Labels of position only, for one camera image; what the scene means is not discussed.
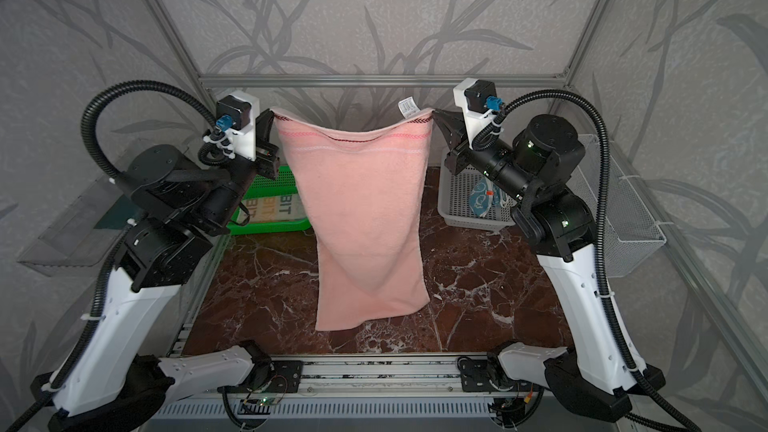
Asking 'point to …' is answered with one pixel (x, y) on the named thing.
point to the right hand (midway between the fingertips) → (441, 101)
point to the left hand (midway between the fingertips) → (270, 102)
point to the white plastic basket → (453, 201)
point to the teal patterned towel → (484, 193)
